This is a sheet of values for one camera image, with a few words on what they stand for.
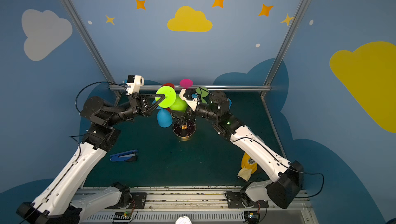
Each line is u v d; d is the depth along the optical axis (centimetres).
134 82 51
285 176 40
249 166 84
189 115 56
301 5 77
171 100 51
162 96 51
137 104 46
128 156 89
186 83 84
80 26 82
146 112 49
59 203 37
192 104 55
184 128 99
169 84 84
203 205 74
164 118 82
